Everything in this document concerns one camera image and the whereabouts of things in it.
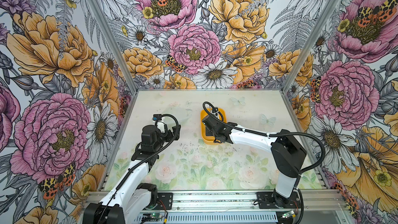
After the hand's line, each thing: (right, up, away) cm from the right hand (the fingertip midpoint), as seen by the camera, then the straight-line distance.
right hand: (212, 130), depth 90 cm
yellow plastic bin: (+4, +10, -12) cm, 17 cm away
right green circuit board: (+35, -35, -19) cm, 52 cm away
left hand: (-21, +1, -6) cm, 22 cm away
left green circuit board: (-26, -35, -19) cm, 48 cm away
